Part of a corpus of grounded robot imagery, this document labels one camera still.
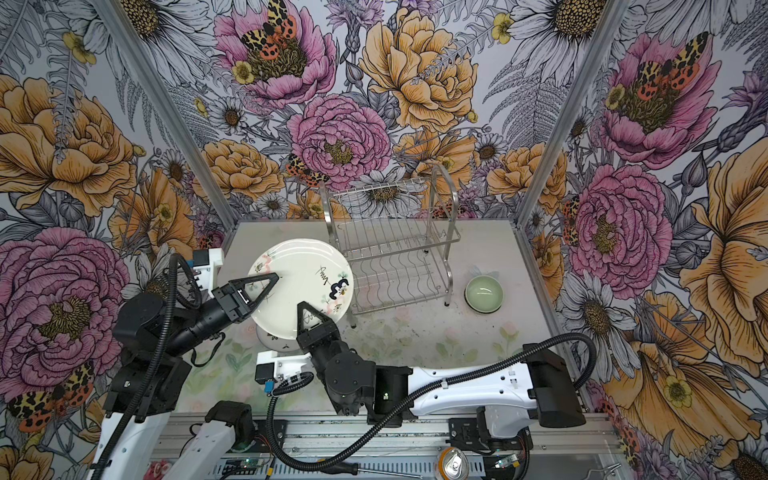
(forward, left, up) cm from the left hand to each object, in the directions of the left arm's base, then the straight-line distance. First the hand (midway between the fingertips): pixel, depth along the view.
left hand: (282, 289), depth 58 cm
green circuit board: (-24, +15, -38) cm, 48 cm away
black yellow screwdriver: (-25, -12, -35) cm, 45 cm away
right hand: (-3, -6, -1) cm, 6 cm away
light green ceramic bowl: (+18, -50, -33) cm, 63 cm away
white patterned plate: (+4, +11, -35) cm, 37 cm away
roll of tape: (-26, -33, -26) cm, 49 cm away
